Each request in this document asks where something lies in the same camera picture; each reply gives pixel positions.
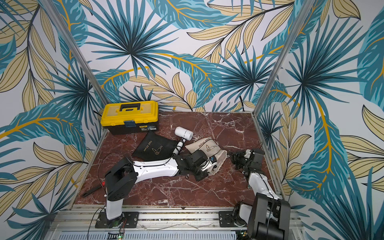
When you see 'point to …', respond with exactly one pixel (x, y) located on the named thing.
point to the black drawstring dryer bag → (153, 146)
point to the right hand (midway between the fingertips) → (229, 151)
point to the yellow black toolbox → (130, 117)
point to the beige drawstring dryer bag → (211, 148)
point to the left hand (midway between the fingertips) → (205, 174)
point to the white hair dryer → (185, 135)
